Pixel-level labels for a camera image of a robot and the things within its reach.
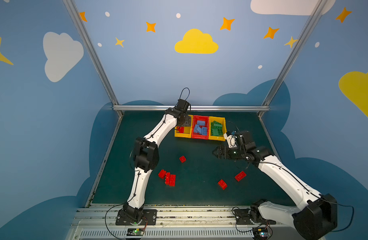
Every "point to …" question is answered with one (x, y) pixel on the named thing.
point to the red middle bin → (200, 118)
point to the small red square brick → (182, 159)
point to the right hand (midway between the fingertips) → (219, 151)
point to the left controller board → (135, 232)
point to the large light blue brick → (201, 122)
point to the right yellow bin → (221, 120)
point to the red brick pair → (170, 179)
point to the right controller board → (260, 233)
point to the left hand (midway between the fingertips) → (185, 121)
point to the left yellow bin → (188, 130)
